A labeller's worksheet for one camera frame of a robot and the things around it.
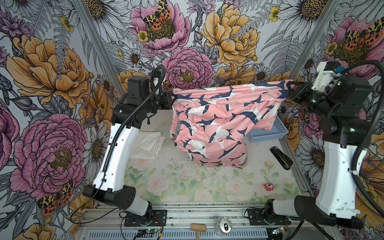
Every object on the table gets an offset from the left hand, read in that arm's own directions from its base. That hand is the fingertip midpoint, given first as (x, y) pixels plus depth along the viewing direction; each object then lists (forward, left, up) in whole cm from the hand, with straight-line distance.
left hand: (175, 101), depth 66 cm
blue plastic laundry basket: (+15, -68, -40) cm, 80 cm away
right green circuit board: (-43, -47, -42) cm, 77 cm away
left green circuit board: (-43, +17, -45) cm, 64 cm away
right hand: (-4, -42, +10) cm, 43 cm away
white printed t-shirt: (+4, +23, -41) cm, 47 cm away
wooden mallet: (-41, -9, -40) cm, 59 cm away
